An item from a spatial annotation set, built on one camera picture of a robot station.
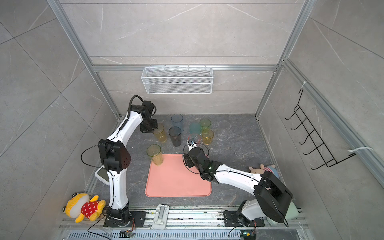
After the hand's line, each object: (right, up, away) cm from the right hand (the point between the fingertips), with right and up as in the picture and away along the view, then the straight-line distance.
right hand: (189, 151), depth 85 cm
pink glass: (+3, +7, +13) cm, 15 cm away
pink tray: (-10, -16, +1) cm, 19 cm away
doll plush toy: (+43, -11, +1) cm, 44 cm away
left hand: (-23, +14, +9) cm, 29 cm away
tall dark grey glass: (-10, +10, +10) cm, 17 cm away
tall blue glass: (-9, +18, +14) cm, 25 cm away
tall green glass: (-21, -1, +3) cm, 21 cm away
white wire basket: (-9, +46, +16) cm, 50 cm away
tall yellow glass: (-20, +9, +13) cm, 26 cm away
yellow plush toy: (-54, -25, -12) cm, 61 cm away
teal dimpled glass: (+3, +13, +18) cm, 23 cm away
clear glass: (+22, +14, +13) cm, 29 cm away
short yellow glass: (+12, +8, +19) cm, 24 cm away
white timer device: (-49, -14, -1) cm, 51 cm away
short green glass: (+10, +16, +19) cm, 27 cm away
